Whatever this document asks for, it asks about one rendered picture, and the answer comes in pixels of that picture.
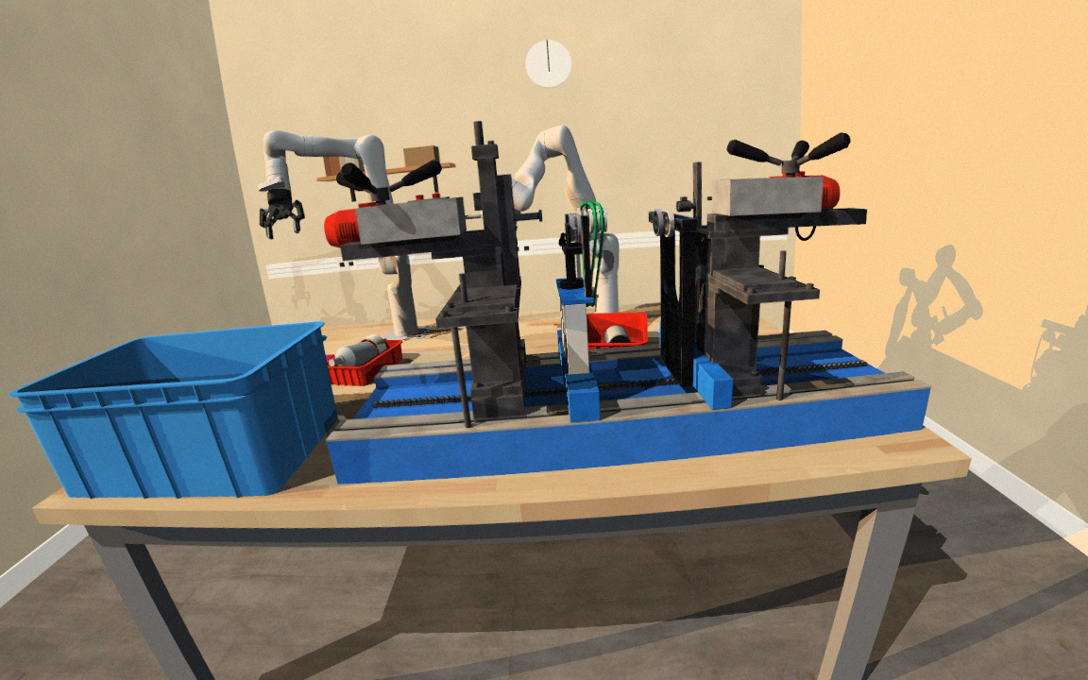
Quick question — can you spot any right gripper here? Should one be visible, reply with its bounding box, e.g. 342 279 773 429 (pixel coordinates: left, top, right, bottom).
260 188 305 240

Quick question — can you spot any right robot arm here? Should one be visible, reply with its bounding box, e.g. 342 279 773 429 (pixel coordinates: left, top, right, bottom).
258 129 418 336

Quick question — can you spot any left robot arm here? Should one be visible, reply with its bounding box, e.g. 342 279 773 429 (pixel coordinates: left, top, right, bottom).
512 125 620 314

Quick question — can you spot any blue plastic crate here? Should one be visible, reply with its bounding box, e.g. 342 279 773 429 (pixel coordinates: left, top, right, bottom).
9 321 338 499

